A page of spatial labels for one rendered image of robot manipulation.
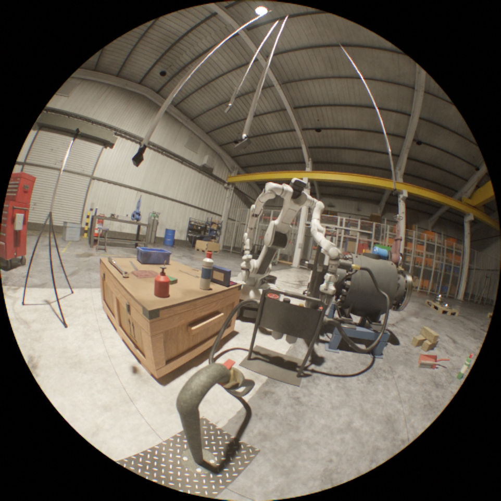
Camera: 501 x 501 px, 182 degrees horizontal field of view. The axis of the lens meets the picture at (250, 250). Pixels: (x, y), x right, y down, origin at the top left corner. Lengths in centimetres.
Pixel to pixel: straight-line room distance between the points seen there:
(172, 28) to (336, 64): 649
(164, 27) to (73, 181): 739
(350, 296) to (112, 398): 178
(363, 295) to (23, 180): 415
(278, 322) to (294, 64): 826
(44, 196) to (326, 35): 1208
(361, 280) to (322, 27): 778
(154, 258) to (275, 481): 164
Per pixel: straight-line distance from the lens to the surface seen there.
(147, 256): 144
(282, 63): 819
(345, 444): 98
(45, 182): 894
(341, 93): 861
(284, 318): 96
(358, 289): 151
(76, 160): 884
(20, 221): 295
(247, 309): 161
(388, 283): 162
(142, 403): 92
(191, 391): 24
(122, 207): 858
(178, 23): 873
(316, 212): 139
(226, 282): 109
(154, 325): 73
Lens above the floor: 79
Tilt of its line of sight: 2 degrees down
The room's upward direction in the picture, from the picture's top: 10 degrees clockwise
